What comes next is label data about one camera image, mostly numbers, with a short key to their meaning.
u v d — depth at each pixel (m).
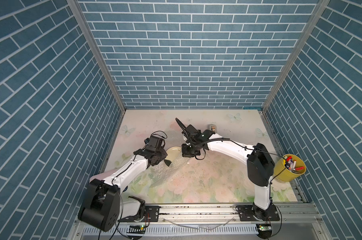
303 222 0.78
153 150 0.68
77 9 0.71
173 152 0.94
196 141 0.66
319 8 0.71
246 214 0.73
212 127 1.04
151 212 0.74
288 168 0.77
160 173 0.88
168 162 0.90
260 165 0.49
